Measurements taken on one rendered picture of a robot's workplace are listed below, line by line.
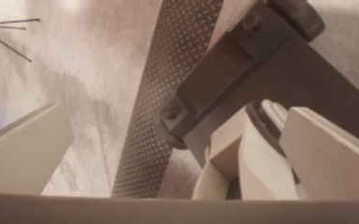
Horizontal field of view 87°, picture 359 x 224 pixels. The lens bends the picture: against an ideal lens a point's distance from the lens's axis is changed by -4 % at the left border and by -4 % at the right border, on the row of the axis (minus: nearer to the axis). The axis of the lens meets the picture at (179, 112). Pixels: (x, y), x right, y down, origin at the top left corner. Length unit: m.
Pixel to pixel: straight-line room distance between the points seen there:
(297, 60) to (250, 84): 0.13
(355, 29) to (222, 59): 0.38
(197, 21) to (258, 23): 0.39
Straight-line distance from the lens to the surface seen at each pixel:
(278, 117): 0.41
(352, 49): 0.74
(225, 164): 0.38
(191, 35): 0.88
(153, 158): 1.01
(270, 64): 0.58
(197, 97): 0.63
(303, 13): 0.58
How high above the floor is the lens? 0.72
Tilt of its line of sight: 52 degrees down
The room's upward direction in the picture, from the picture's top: 93 degrees counter-clockwise
